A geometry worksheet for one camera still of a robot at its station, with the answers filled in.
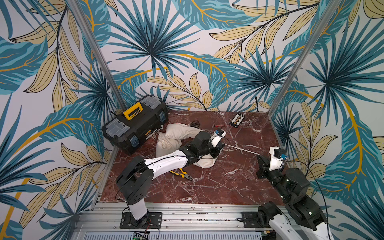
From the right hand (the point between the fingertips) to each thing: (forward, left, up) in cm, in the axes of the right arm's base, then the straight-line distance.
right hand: (254, 156), depth 66 cm
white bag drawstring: (+21, -5, -27) cm, 35 cm away
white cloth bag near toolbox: (+18, +43, -18) cm, 50 cm away
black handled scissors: (+43, +24, -27) cm, 56 cm away
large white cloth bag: (+8, +19, -19) cm, 28 cm away
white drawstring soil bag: (+28, +34, -17) cm, 47 cm away
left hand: (+13, +12, -10) cm, 21 cm away
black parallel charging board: (+44, -8, -25) cm, 52 cm away
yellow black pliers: (+3, +32, -26) cm, 42 cm away
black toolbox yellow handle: (+29, +60, -11) cm, 67 cm away
